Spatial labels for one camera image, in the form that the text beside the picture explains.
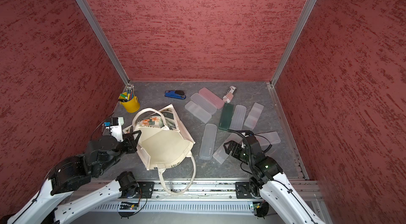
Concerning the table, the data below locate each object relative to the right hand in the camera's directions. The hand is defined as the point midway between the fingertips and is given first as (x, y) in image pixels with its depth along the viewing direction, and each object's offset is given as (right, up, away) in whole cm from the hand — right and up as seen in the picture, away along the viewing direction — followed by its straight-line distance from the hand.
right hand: (229, 151), depth 80 cm
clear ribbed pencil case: (+9, +14, +21) cm, 27 cm away
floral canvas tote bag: (-36, +2, +7) cm, 37 cm away
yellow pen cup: (-61, +22, +21) cm, 68 cm away
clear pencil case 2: (-14, +24, +28) cm, 39 cm away
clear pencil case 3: (-11, +2, +10) cm, 15 cm away
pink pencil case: (-9, +27, +30) cm, 41 cm away
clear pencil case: (+20, +16, +23) cm, 34 cm away
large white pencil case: (-18, +18, +23) cm, 34 cm away
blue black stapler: (-34, +30, +31) cm, 55 cm away
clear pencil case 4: (-4, -3, +4) cm, 6 cm away
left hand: (-40, +12, -15) cm, 44 cm away
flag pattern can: (+4, +30, +30) cm, 43 cm away
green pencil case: (+1, +14, +21) cm, 25 cm away
